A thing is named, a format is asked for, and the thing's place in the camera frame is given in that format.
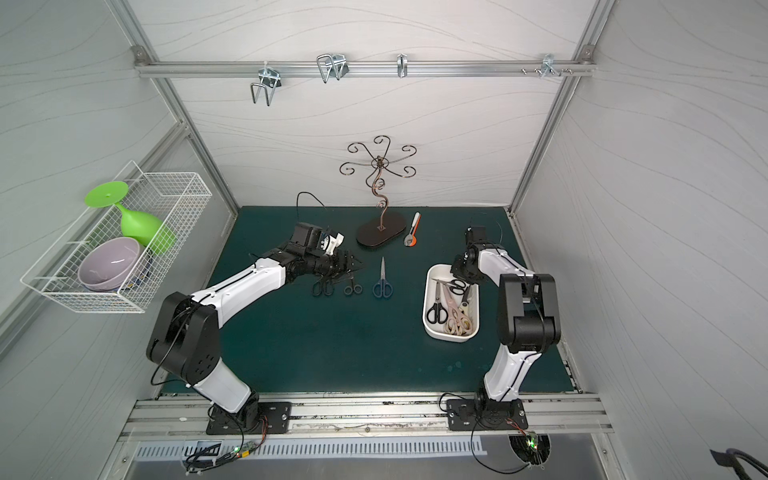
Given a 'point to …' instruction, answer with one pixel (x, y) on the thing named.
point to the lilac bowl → (104, 265)
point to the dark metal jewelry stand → (393, 224)
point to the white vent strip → (350, 447)
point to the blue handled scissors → (383, 287)
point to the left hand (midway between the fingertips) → (361, 269)
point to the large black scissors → (323, 285)
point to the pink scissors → (464, 324)
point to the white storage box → (451, 305)
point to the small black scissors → (348, 290)
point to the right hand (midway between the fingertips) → (463, 271)
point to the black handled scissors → (438, 313)
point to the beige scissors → (450, 325)
